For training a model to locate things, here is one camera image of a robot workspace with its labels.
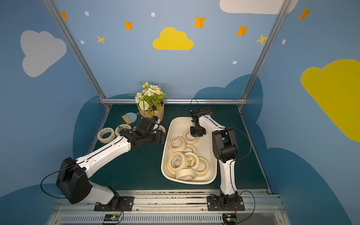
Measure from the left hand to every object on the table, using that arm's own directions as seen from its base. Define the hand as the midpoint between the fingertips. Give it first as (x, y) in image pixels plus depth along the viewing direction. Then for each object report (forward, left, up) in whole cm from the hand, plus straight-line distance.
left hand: (160, 133), depth 84 cm
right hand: (+9, -25, -14) cm, 30 cm away
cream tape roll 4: (+2, -19, -14) cm, 23 cm away
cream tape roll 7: (-12, -20, -13) cm, 27 cm away
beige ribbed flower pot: (+18, +3, -3) cm, 19 cm away
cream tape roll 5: (+1, -10, -14) cm, 18 cm away
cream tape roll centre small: (-2, -18, -15) cm, 24 cm away
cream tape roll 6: (-11, -10, -14) cm, 21 cm away
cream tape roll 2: (+14, +33, -14) cm, 39 cm away
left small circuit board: (-42, +23, -18) cm, 51 cm away
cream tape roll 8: (-19, -25, -14) cm, 34 cm away
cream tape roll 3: (-9, +9, +17) cm, 22 cm away
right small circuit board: (-41, -39, -19) cm, 60 cm away
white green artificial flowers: (+18, +8, +11) cm, 23 cm away
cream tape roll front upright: (-22, -16, -6) cm, 28 cm away
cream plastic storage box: (+15, -8, -14) cm, 22 cm away
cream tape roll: (+8, +43, -16) cm, 47 cm away
